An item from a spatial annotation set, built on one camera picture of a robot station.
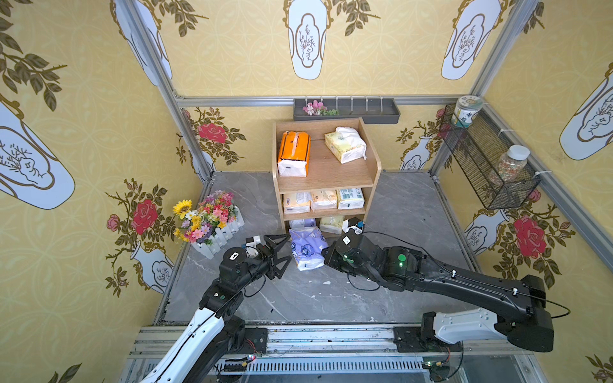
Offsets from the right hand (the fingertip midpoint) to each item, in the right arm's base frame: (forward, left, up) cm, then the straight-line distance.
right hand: (320, 247), depth 70 cm
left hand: (+2, +11, -3) cm, 11 cm away
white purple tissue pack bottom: (+17, +8, -15) cm, 24 cm away
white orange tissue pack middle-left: (+17, +8, -1) cm, 19 cm away
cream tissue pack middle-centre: (+19, -1, -2) cm, 19 cm away
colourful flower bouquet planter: (+11, +40, -7) cm, 42 cm away
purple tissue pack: (+1, +4, 0) cm, 4 cm away
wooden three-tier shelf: (+24, 0, +8) cm, 25 cm away
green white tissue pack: (+20, -10, -2) cm, 22 cm away
